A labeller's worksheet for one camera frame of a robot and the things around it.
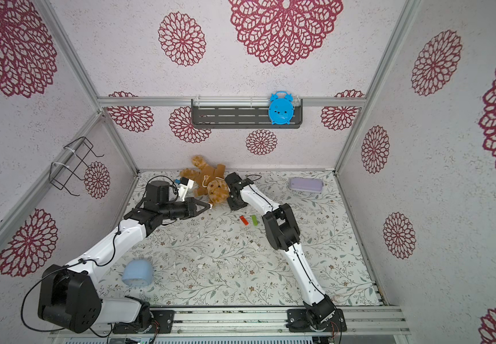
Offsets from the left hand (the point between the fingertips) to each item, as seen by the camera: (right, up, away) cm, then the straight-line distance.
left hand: (208, 207), depth 79 cm
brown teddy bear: (-5, +11, +27) cm, 29 cm away
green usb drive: (+18, -9, +22) cm, 30 cm away
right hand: (+8, 0, +27) cm, 28 cm away
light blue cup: (-26, -24, -1) cm, 35 cm away
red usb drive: (+13, -8, +21) cm, 26 cm away
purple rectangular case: (+45, +9, +31) cm, 56 cm away
